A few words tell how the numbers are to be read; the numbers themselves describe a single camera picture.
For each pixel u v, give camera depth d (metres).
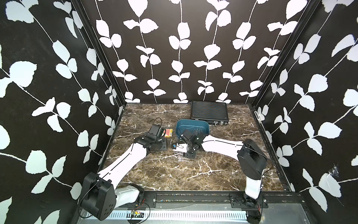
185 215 0.70
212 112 1.11
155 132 0.64
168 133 1.00
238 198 0.75
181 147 0.76
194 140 0.67
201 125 1.05
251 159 0.48
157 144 0.75
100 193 0.39
